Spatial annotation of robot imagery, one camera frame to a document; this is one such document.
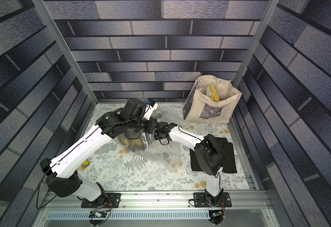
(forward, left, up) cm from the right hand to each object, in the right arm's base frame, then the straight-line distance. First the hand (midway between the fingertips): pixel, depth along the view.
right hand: (147, 135), depth 89 cm
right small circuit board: (-39, -40, -14) cm, 58 cm away
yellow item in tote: (+25, -45, +12) cm, 52 cm away
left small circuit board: (-41, +21, -10) cm, 48 cm away
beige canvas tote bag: (+19, -34, +6) cm, 40 cm away
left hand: (-8, -10, +23) cm, 26 cm away
